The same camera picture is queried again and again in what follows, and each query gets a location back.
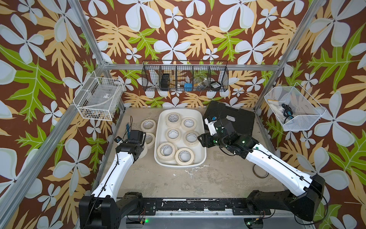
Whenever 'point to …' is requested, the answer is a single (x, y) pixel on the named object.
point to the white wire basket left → (99, 98)
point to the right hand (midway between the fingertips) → (201, 135)
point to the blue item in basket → (188, 87)
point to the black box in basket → (165, 80)
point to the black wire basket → (185, 76)
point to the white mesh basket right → (306, 109)
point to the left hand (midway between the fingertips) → (135, 150)
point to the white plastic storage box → (177, 144)
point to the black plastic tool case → (243, 121)
